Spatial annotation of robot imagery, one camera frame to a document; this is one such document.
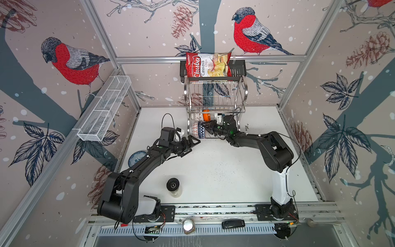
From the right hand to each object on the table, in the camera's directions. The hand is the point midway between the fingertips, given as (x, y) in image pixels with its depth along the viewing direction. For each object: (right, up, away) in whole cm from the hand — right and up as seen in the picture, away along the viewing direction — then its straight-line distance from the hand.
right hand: (199, 128), depth 92 cm
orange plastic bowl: (+5, +7, +6) cm, 10 cm away
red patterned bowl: (-3, -1, -1) cm, 3 cm away
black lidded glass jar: (-12, -27, -20) cm, 35 cm away
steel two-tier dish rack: (+7, +22, +30) cm, 38 cm away
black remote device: (+16, -42, -24) cm, 51 cm away
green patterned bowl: (+1, +7, +6) cm, 9 cm away
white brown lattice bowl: (-3, +7, +8) cm, 11 cm away
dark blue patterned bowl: (+2, -1, -1) cm, 2 cm away
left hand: (-1, -9, -11) cm, 14 cm away
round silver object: (-4, -41, -26) cm, 49 cm away
